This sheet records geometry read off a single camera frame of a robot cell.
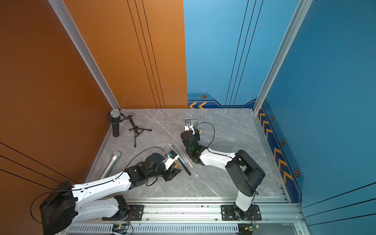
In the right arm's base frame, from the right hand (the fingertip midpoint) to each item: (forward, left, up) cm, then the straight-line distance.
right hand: (190, 126), depth 88 cm
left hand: (-21, +6, -8) cm, 24 cm away
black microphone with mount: (+1, +44, +7) cm, 44 cm away
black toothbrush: (-21, +2, -17) cm, 27 cm away
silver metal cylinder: (-18, +49, -15) cm, 54 cm away
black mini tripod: (+5, +37, -10) cm, 39 cm away
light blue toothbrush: (-21, +6, +6) cm, 23 cm away
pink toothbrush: (-17, 0, -16) cm, 24 cm away
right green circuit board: (-48, -30, -18) cm, 60 cm away
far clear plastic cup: (-9, -3, +14) cm, 17 cm away
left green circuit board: (-49, +34, -20) cm, 63 cm away
